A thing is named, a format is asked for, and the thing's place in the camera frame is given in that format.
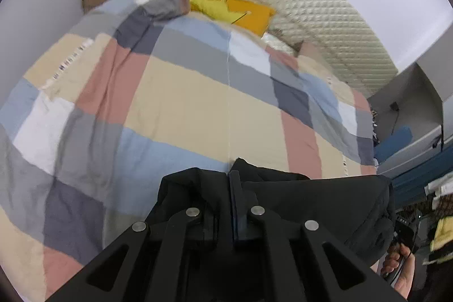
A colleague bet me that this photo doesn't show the black jacket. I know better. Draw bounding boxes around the black jacket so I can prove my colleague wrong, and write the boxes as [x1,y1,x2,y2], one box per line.
[147,159,396,301]

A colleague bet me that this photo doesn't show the clothes rack with garments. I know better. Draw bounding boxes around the clothes rack with garments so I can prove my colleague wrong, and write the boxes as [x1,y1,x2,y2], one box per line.
[401,172,452,301]

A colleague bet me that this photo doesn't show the person's right hand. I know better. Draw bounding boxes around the person's right hand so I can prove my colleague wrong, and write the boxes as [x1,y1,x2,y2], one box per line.
[381,244,416,300]

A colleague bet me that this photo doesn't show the yellow hanging garment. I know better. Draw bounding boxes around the yellow hanging garment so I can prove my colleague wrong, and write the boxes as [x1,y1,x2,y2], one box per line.
[430,216,453,251]

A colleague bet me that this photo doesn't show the blue curtain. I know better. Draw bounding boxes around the blue curtain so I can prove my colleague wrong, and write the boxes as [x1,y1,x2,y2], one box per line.
[392,146,452,209]

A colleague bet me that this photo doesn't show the grey desk wardrobe unit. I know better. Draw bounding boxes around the grey desk wardrobe unit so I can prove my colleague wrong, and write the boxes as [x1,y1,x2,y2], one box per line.
[369,38,452,178]

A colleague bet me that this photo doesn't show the plaid patchwork quilt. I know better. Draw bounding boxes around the plaid patchwork quilt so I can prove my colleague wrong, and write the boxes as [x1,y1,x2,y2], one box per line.
[1,0,375,301]

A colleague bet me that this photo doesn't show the yellow pillow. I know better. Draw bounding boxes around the yellow pillow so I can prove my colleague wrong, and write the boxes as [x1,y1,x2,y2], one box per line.
[189,0,276,37]

